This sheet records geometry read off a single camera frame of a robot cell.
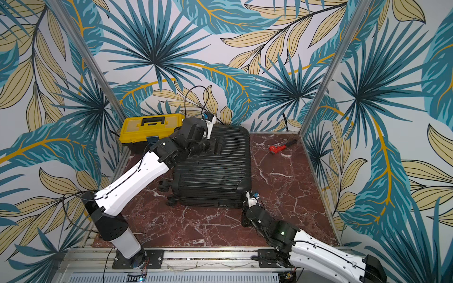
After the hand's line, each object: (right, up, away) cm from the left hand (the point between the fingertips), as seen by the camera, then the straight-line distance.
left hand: (217, 142), depth 71 cm
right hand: (+11, -29, +8) cm, 32 cm away
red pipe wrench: (+33, -3, +39) cm, 51 cm away
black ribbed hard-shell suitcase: (+1, -15, +5) cm, 16 cm away
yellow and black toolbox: (-45, +6, +28) cm, 54 cm away
